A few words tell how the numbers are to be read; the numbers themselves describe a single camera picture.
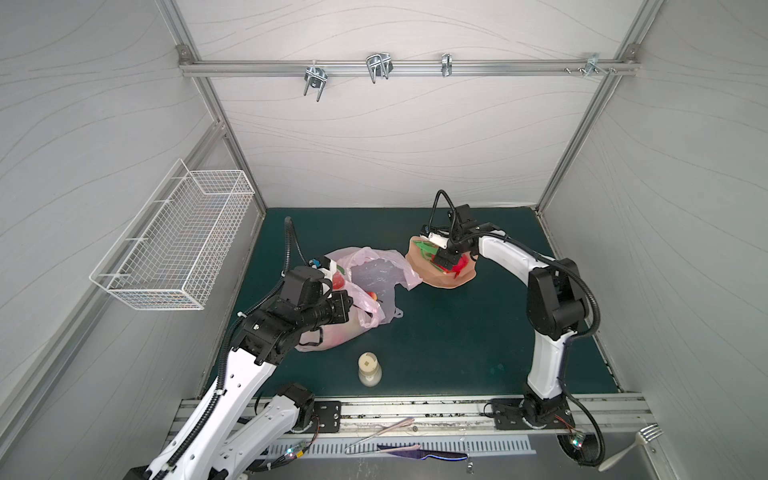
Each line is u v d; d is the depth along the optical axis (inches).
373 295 36.3
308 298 20.3
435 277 39.6
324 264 24.6
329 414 29.0
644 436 27.8
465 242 28.2
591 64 30.1
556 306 20.5
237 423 16.9
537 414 26.0
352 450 27.6
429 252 37.8
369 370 28.2
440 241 34.2
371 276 38.7
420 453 27.3
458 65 30.2
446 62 28.3
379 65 30.1
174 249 27.2
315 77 31.2
